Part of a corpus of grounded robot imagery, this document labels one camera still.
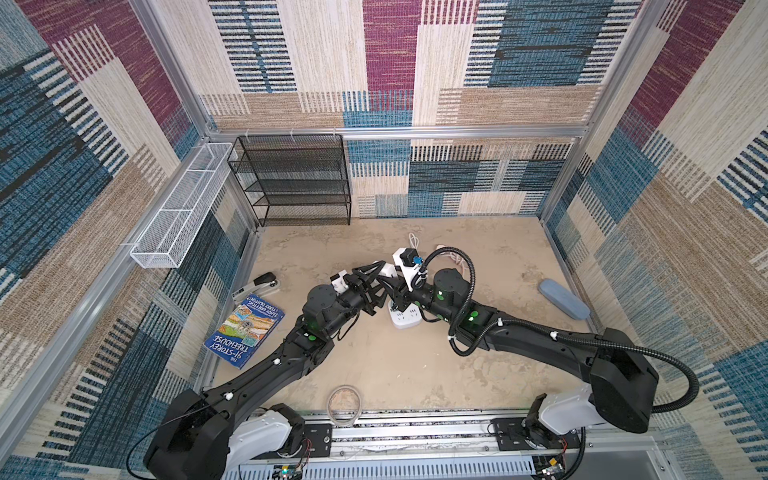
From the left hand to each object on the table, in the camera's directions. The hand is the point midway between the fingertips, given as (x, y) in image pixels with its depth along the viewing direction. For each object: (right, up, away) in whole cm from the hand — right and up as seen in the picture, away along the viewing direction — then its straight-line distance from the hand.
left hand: (392, 266), depth 70 cm
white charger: (-1, -1, +1) cm, 1 cm away
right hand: (-2, -3, +5) cm, 6 cm away
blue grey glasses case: (+55, -12, +26) cm, 62 cm away
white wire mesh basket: (-53, +5, +1) cm, 53 cm away
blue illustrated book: (-43, -21, +20) cm, 52 cm away
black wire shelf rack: (-33, +32, +38) cm, 60 cm away
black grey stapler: (-42, -7, +30) cm, 52 cm away
